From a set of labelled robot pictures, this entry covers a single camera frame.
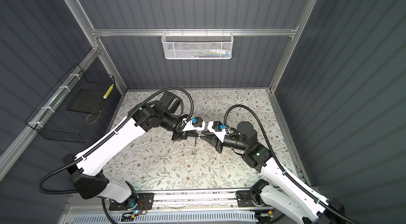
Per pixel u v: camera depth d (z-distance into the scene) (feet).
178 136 1.89
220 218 2.53
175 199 2.48
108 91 2.67
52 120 2.12
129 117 1.50
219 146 1.90
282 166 1.60
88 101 2.42
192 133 1.99
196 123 1.75
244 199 2.38
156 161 2.84
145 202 2.37
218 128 1.76
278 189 1.98
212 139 1.95
